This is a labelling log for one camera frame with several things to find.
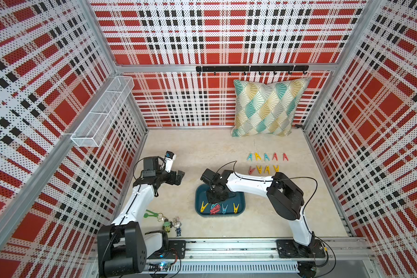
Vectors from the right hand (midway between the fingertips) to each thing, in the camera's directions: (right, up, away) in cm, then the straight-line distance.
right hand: (215, 199), depth 87 cm
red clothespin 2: (+43, +21, +18) cm, 51 cm away
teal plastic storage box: (-7, +2, 0) cm, 8 cm away
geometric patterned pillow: (+28, +48, +6) cm, 56 cm away
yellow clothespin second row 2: (+30, +14, +11) cm, 35 cm away
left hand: (-20, +15, +1) cm, 25 cm away
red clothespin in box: (0, -3, -3) cm, 5 cm away
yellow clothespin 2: (+26, +21, +18) cm, 38 cm away
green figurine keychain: (-22, -9, -9) cm, 26 cm away
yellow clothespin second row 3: (+36, +13, +12) cm, 40 cm away
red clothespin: (+37, +21, +19) cm, 47 cm away
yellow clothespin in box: (-6, -3, -2) cm, 7 cm away
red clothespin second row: (+21, +13, +12) cm, 27 cm away
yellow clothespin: (+10, -4, -3) cm, 11 cm away
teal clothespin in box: (+4, -4, -3) cm, 7 cm away
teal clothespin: (+21, +21, +18) cm, 35 cm away
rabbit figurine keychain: (-17, -9, -9) cm, 21 cm away
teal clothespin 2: (+31, +21, +18) cm, 41 cm away
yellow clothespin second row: (+26, +13, +11) cm, 31 cm away
